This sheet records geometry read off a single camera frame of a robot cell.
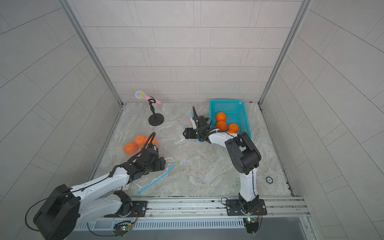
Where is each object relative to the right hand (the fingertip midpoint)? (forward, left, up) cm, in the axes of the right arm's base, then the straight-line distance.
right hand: (188, 132), depth 96 cm
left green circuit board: (-48, +30, -2) cm, 57 cm away
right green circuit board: (-49, -29, -7) cm, 57 cm away
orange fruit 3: (+1, -29, 0) cm, 29 cm away
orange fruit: (+11, -23, +1) cm, 25 cm away
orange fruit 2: (+3, -22, +2) cm, 22 cm away
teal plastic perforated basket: (+17, -35, -3) cm, 39 cm away
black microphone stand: (+14, +24, -1) cm, 28 cm away
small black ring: (-32, -43, -6) cm, 54 cm away
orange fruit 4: (-4, +30, +2) cm, 30 cm away
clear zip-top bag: (-6, -2, -3) cm, 7 cm away
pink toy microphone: (+12, +25, +24) cm, 37 cm away
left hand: (-17, +15, -3) cm, 23 cm away
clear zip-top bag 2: (-7, +32, +1) cm, 33 cm away
